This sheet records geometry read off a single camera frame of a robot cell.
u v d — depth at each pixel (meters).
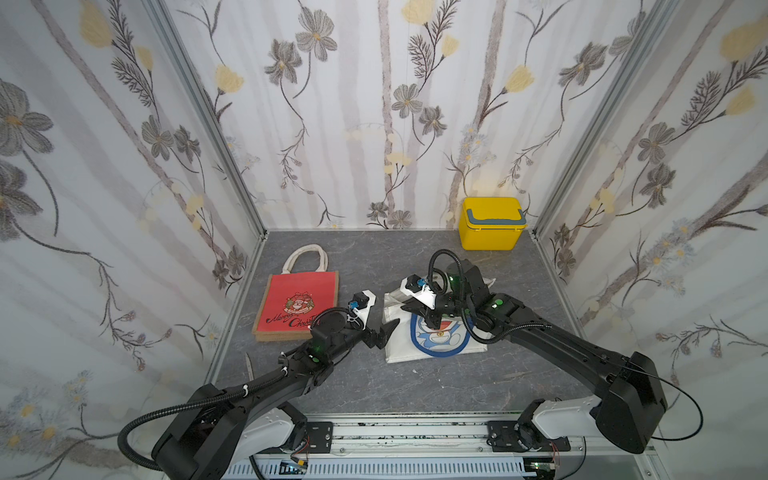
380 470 0.70
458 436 0.76
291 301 0.98
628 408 0.40
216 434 0.41
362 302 0.66
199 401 0.44
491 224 1.06
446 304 0.65
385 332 0.70
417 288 0.64
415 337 0.79
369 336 0.70
